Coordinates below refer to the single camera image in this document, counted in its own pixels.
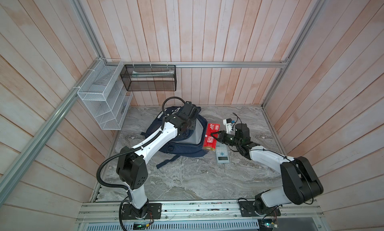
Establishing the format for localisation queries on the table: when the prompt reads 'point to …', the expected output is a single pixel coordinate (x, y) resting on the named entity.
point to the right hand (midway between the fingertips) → (210, 133)
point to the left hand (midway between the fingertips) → (189, 123)
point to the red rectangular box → (209, 142)
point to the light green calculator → (221, 153)
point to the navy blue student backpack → (191, 142)
